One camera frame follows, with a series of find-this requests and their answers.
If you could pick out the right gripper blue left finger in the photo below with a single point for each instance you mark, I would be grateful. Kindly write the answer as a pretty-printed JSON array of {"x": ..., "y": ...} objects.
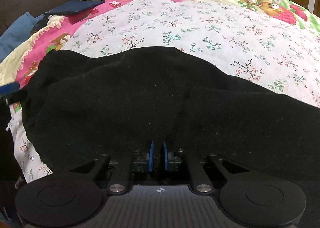
[{"x": 151, "y": 153}]

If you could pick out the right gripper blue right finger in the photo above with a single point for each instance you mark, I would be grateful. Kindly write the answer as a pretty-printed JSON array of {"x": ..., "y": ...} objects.
[{"x": 165, "y": 155}]

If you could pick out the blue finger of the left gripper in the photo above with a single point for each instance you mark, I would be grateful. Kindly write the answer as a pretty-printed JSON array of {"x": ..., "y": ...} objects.
[{"x": 9, "y": 88}]

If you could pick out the black pants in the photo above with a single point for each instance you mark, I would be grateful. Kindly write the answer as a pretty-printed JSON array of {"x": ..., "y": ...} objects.
[{"x": 78, "y": 107}]

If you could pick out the blue cloth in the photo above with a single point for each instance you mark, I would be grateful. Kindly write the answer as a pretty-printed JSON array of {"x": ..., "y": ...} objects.
[{"x": 17, "y": 33}]

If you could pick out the floral bed quilt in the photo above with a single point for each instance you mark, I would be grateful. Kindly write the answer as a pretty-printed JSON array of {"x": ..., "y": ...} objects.
[{"x": 271, "y": 43}]

